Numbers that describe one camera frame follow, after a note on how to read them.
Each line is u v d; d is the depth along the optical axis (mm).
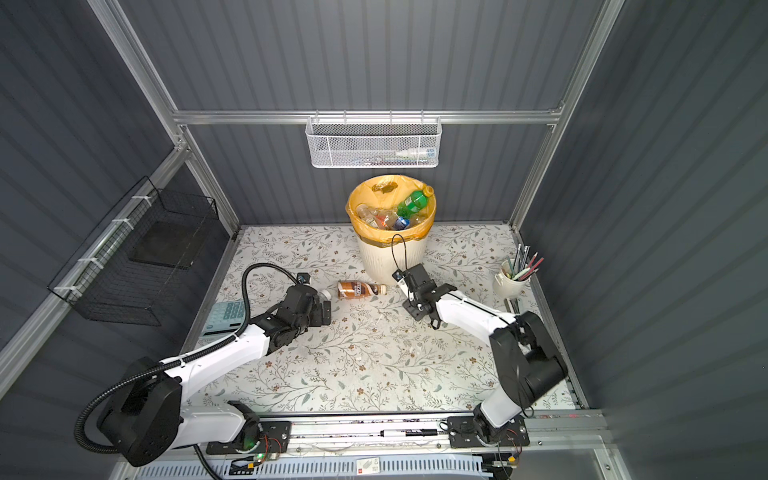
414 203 912
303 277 772
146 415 409
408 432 738
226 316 936
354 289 960
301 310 677
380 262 915
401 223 992
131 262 725
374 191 975
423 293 704
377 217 960
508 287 937
